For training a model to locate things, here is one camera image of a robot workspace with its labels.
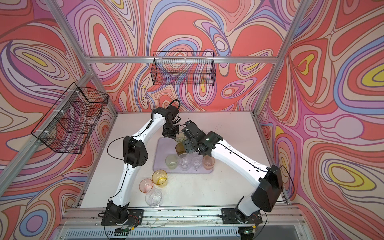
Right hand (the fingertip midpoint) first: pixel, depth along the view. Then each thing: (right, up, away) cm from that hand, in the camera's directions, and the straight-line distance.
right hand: (195, 146), depth 78 cm
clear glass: (-6, -10, +10) cm, 16 cm away
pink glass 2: (-27, -22, +3) cm, 35 cm away
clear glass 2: (-22, -28, 0) cm, 36 cm away
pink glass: (+9, -12, +13) cm, 19 cm away
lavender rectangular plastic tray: (-19, -3, +19) cm, 27 cm away
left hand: (-10, +3, +18) cm, 21 cm away
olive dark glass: (-9, -3, +12) cm, 15 cm away
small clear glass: (+1, -10, +8) cm, 13 cm away
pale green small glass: (-15, -12, +14) cm, 24 cm away
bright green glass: (-10, +3, +21) cm, 23 cm away
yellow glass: (-20, -19, +6) cm, 29 cm away
